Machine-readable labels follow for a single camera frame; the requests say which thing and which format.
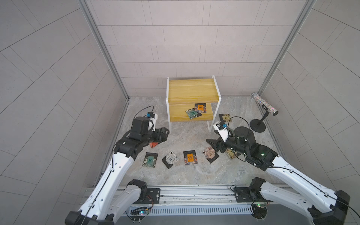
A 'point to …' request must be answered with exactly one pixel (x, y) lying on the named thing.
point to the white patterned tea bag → (169, 159)
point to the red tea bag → (152, 145)
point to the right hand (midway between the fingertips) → (210, 136)
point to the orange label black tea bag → (190, 157)
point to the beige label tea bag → (225, 117)
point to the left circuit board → (138, 213)
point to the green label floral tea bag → (192, 113)
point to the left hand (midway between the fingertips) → (165, 129)
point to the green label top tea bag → (150, 159)
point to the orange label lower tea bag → (200, 107)
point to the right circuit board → (259, 211)
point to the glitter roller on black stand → (258, 125)
